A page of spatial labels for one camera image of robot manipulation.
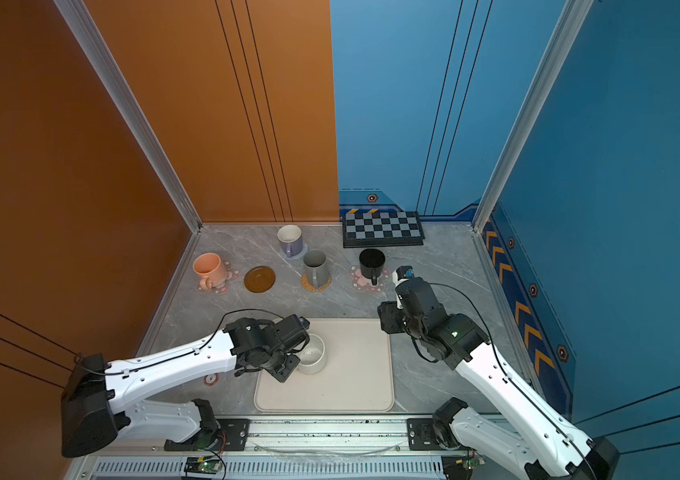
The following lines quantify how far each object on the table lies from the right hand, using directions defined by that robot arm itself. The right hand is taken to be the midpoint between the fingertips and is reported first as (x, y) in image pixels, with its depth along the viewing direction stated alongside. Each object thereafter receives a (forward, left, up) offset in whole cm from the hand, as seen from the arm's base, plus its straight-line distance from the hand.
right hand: (383, 309), depth 74 cm
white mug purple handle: (+37, +30, -13) cm, 50 cm away
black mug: (+24, +1, -12) cm, 27 cm away
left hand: (-9, +25, -12) cm, 29 cm away
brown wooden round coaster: (+23, +40, -18) cm, 50 cm away
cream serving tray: (-10, +7, -19) cm, 23 cm away
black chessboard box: (+45, -3, -17) cm, 48 cm away
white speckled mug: (-7, +18, -13) cm, 23 cm away
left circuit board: (-30, +44, -21) cm, 57 cm away
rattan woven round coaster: (+21, +24, -19) cm, 37 cm away
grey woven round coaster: (+36, +26, -19) cm, 48 cm away
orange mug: (+23, +55, -13) cm, 61 cm away
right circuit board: (-29, -20, -20) cm, 41 cm away
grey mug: (+20, +19, -9) cm, 29 cm away
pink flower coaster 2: (+21, +4, -19) cm, 29 cm away
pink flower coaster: (+25, +51, -19) cm, 59 cm away
